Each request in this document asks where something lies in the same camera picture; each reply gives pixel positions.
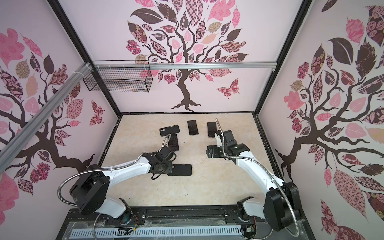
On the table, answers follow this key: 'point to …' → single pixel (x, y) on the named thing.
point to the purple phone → (211, 129)
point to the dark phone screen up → (173, 144)
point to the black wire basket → (119, 80)
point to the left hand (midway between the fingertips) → (168, 170)
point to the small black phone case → (169, 130)
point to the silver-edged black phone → (192, 127)
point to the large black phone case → (181, 170)
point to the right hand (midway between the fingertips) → (214, 149)
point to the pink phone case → (211, 129)
